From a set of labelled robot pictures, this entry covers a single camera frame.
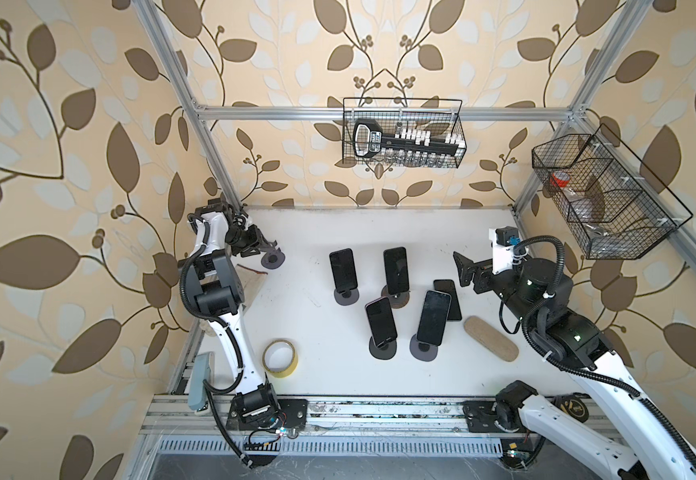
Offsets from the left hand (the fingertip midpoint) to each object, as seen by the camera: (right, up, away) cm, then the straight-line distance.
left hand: (263, 243), depth 97 cm
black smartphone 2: (+52, -20, -17) cm, 58 cm away
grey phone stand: (+1, -6, +8) cm, 10 cm away
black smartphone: (+38, -20, -20) cm, 47 cm away
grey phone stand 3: (+39, -31, -13) cm, 51 cm away
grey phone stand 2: (+27, -18, -1) cm, 33 cm away
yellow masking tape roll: (+9, -33, -13) cm, 36 cm away
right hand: (+58, -1, -31) cm, 66 cm away
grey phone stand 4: (+50, -31, -13) cm, 60 cm away
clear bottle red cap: (+95, +15, -15) cm, 97 cm away
